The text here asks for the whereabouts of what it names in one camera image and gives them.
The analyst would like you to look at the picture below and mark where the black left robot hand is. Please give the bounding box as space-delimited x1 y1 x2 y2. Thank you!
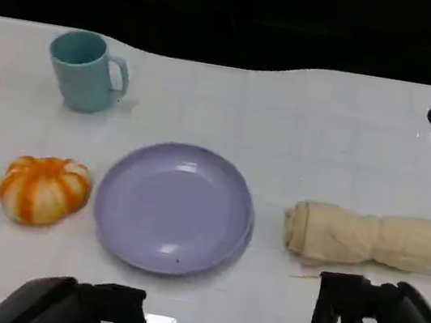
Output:
0 265 160 323

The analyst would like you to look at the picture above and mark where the beige towel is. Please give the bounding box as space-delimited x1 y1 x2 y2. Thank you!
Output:
276 197 431 288

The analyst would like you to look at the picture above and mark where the orange and white bread roll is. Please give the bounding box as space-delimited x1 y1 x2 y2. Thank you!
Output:
0 148 97 236

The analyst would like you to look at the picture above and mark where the lilac plate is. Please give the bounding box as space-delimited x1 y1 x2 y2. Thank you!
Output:
84 130 266 288

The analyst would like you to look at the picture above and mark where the pale green mug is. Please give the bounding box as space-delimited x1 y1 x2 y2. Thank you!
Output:
40 25 137 119

